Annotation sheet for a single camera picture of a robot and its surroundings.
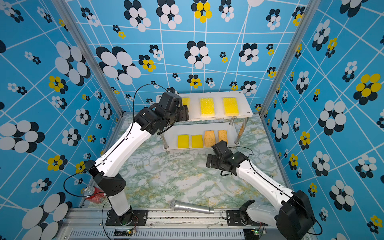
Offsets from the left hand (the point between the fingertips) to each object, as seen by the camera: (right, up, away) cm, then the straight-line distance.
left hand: (185, 110), depth 72 cm
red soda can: (-44, -41, 0) cm, 60 cm away
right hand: (+16, -28, +11) cm, 34 cm away
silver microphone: (-4, -48, +3) cm, 48 cm away
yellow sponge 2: (+6, -18, +24) cm, 31 cm away
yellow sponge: (-3, -18, +25) cm, 31 cm away
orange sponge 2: (+23, -14, +24) cm, 36 cm away
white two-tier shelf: (+14, -3, 0) cm, 14 cm away
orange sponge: (+14, -15, +22) cm, 30 cm away
